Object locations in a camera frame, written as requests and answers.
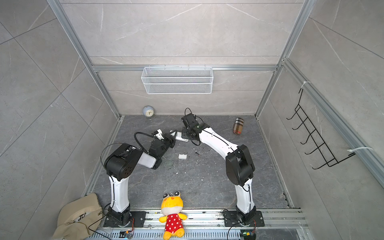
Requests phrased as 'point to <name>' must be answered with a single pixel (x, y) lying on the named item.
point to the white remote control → (178, 136)
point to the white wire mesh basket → (177, 80)
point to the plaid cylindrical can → (238, 126)
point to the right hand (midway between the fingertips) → (186, 133)
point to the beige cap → (79, 218)
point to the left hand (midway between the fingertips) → (178, 127)
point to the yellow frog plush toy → (172, 205)
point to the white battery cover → (182, 156)
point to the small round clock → (148, 111)
